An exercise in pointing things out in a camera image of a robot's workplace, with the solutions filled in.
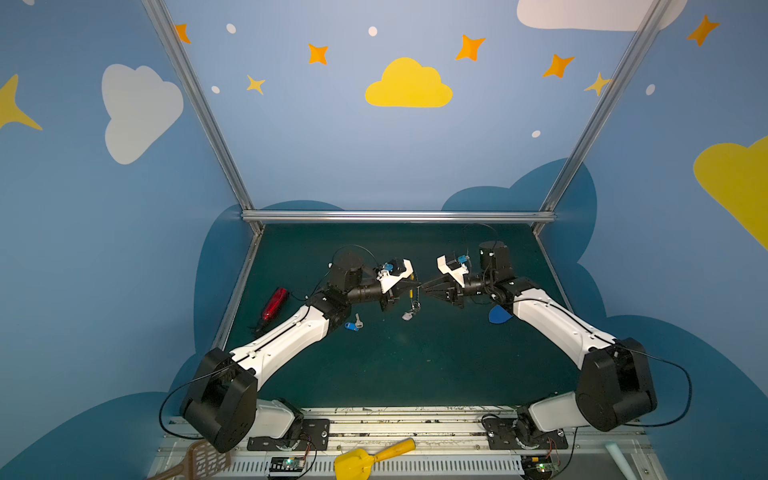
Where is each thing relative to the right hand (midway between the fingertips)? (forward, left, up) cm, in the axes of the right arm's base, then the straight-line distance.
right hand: (429, 284), depth 77 cm
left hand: (-2, +3, +5) cm, 6 cm away
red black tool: (+2, +48, -19) cm, 52 cm away
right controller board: (-36, -28, -24) cm, 51 cm away
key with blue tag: (-3, +21, -21) cm, 30 cm away
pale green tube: (-34, -47, -21) cm, 62 cm away
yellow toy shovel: (-38, +16, -20) cm, 46 cm away
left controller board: (-40, +33, -22) cm, 56 cm away
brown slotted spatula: (-41, +53, -21) cm, 70 cm away
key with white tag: (-2, +5, -13) cm, 14 cm away
